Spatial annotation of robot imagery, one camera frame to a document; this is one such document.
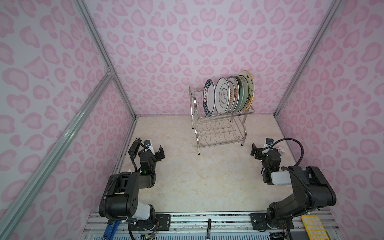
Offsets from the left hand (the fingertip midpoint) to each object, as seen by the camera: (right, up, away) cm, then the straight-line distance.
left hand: (153, 144), depth 91 cm
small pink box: (+81, -4, +7) cm, 81 cm away
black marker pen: (+32, -38, -20) cm, 54 cm away
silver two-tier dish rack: (+41, +9, +15) cm, 44 cm away
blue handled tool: (-13, -37, -22) cm, 45 cm away
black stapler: (-16, -4, +10) cm, 20 cm away
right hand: (+66, +1, +1) cm, 66 cm away
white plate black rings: (+40, +28, -7) cm, 50 cm away
